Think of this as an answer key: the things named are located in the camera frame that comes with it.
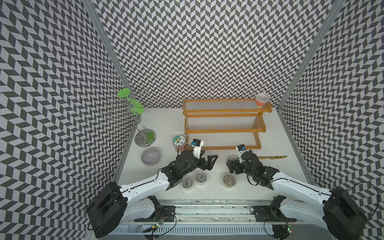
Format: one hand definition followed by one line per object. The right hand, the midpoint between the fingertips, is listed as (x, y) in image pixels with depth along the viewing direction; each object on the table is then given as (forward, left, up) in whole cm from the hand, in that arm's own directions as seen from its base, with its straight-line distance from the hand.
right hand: (234, 163), depth 85 cm
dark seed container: (-9, +19, +1) cm, 21 cm away
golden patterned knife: (+6, -25, -5) cm, 27 cm away
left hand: (0, +14, +11) cm, 17 cm away
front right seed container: (-10, +4, +1) cm, 11 cm away
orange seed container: (+3, +1, 0) cm, 3 cm away
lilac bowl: (+5, +50, 0) cm, 50 cm away
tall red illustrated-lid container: (+14, +33, +4) cm, 35 cm away
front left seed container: (-11, +26, +2) cm, 29 cm away
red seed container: (+22, -13, +30) cm, 39 cm away
